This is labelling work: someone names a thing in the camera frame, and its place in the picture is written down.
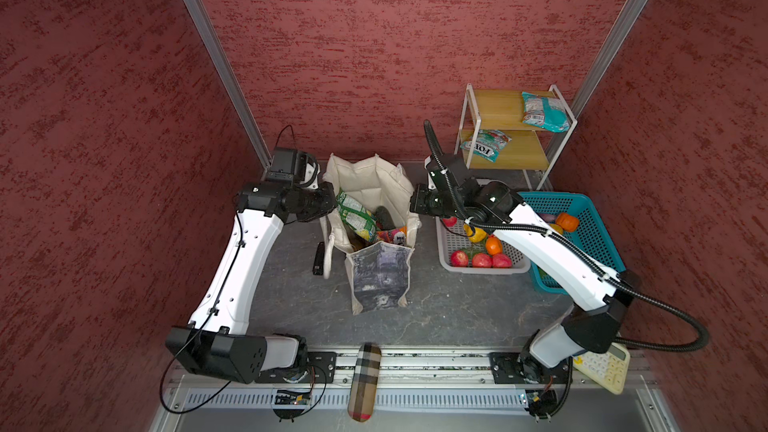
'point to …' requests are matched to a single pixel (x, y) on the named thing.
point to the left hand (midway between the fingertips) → (337, 209)
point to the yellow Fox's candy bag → (357, 216)
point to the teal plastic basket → (590, 234)
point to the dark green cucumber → (383, 219)
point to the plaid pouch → (364, 383)
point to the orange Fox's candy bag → (397, 235)
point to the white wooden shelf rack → (513, 130)
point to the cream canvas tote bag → (378, 272)
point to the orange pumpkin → (567, 222)
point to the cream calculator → (609, 368)
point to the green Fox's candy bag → (489, 144)
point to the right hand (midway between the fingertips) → (409, 204)
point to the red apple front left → (459, 258)
